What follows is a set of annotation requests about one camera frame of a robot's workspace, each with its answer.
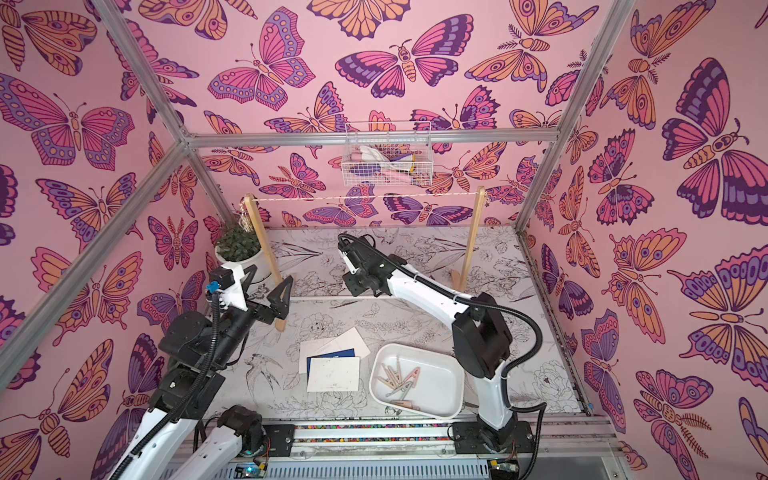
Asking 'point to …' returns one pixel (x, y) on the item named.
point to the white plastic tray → (441, 386)
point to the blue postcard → (343, 353)
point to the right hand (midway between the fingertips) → (356, 273)
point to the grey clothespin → (405, 388)
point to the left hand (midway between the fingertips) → (275, 270)
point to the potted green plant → (240, 243)
